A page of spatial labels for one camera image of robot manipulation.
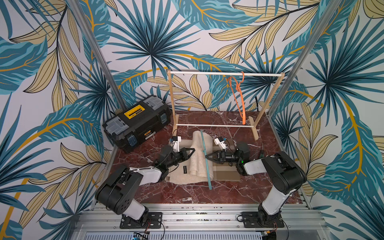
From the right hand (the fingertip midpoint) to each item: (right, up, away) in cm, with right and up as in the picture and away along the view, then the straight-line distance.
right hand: (200, 165), depth 77 cm
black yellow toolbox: (-41, +18, +10) cm, 46 cm away
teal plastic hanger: (+3, +2, +3) cm, 4 cm away
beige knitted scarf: (-3, -2, +1) cm, 4 cm away
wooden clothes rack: (+41, +31, +18) cm, 54 cm away
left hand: (-3, +6, +7) cm, 10 cm away
